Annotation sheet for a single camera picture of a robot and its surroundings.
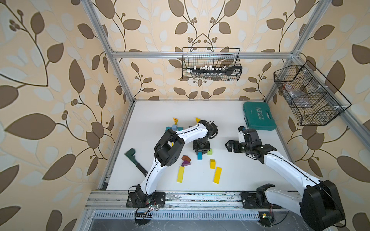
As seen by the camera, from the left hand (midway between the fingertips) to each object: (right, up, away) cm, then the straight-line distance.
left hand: (204, 154), depth 89 cm
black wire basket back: (+8, +60, +9) cm, 61 cm away
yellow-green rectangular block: (-14, -11, -7) cm, 19 cm away
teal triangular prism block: (-25, +15, +13) cm, 32 cm away
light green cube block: (+4, +1, +2) cm, 5 cm away
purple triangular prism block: (-11, -4, -3) cm, 13 cm away
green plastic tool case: (+42, +24, +16) cm, 51 cm away
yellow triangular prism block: (-3, +21, +22) cm, 30 cm away
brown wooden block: (-11, -2, -1) cm, 11 cm away
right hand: (+17, +7, -3) cm, 19 cm away
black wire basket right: (+55, +33, -16) cm, 66 cm away
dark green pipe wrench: (-46, 0, 0) cm, 46 cm away
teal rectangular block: (-2, -1, +1) cm, 3 cm away
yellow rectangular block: (+7, -10, -7) cm, 14 cm away
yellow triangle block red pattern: (-20, +21, +17) cm, 33 cm away
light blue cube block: (-20, +16, +13) cm, 29 cm away
